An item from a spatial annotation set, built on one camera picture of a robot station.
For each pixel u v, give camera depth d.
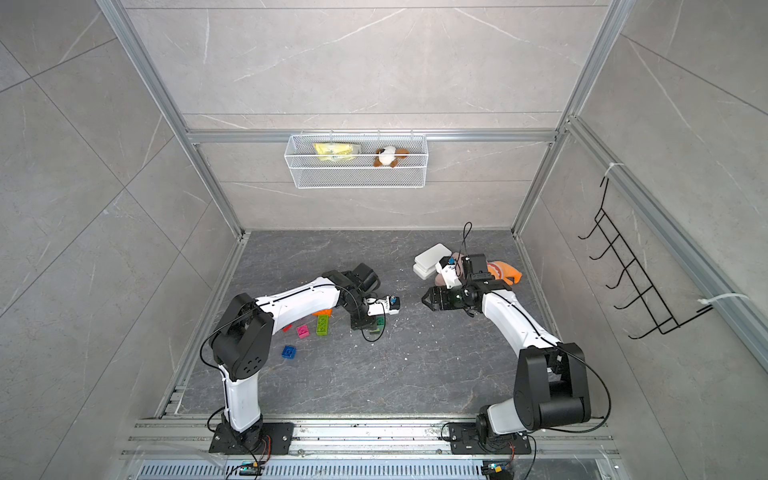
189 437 0.75
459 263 0.78
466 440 0.73
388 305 0.80
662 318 0.59
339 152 0.84
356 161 0.90
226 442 0.72
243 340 0.50
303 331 0.93
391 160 0.86
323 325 0.91
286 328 0.56
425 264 1.03
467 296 0.64
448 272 0.80
